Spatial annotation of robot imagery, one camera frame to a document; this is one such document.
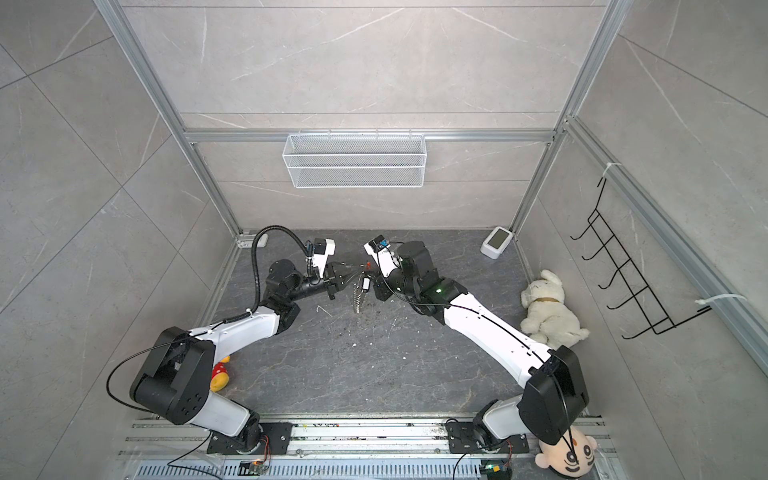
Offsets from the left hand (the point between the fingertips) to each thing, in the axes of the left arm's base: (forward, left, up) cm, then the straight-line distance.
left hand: (363, 265), depth 75 cm
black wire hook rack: (-22, -60, +7) cm, 64 cm away
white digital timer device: (+27, -48, -23) cm, 60 cm away
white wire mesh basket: (+44, +3, +2) cm, 44 cm away
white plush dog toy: (-8, -52, -17) cm, 56 cm away
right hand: (0, -1, -2) cm, 2 cm away
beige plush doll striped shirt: (-41, -46, -18) cm, 64 cm away
